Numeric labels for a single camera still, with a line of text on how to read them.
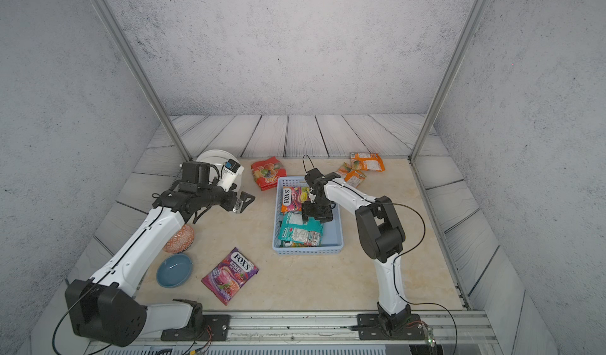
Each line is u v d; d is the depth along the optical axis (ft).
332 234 3.08
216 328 2.40
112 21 2.50
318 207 2.68
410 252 1.74
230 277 2.67
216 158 3.09
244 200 2.33
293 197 3.33
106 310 1.27
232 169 2.24
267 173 3.61
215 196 2.19
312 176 2.64
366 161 3.87
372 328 2.34
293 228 2.99
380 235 1.75
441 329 2.42
